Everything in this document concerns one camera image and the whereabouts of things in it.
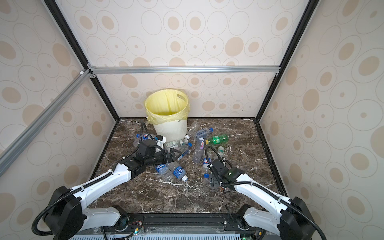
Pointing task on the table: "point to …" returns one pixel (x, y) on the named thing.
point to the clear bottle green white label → (174, 144)
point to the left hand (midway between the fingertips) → (180, 154)
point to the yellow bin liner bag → (164, 106)
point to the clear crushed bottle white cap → (194, 126)
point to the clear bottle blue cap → (183, 148)
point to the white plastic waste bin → (173, 130)
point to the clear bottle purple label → (198, 152)
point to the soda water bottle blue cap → (203, 132)
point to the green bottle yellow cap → (218, 139)
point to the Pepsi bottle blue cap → (206, 171)
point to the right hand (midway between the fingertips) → (220, 178)
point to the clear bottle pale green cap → (221, 151)
